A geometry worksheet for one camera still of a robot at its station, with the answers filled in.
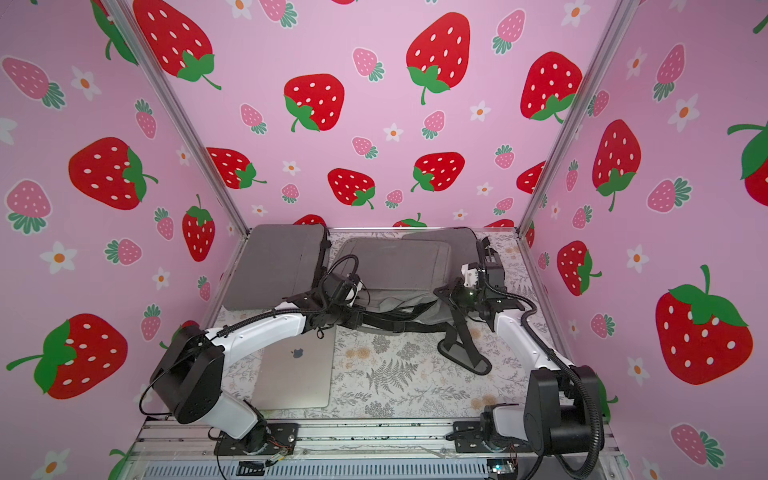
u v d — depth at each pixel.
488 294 0.66
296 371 0.86
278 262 1.07
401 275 0.91
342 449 0.73
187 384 0.44
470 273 0.81
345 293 0.72
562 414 0.42
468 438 0.74
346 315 0.78
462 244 1.12
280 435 0.76
